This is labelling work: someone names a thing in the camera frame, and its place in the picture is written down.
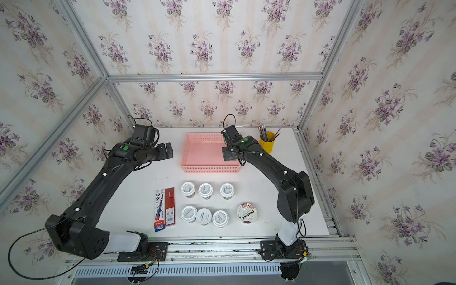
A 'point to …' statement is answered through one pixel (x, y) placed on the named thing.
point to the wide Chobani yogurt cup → (247, 213)
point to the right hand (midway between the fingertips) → (234, 152)
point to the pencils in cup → (267, 136)
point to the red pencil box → (170, 206)
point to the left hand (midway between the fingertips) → (165, 152)
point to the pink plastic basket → (203, 153)
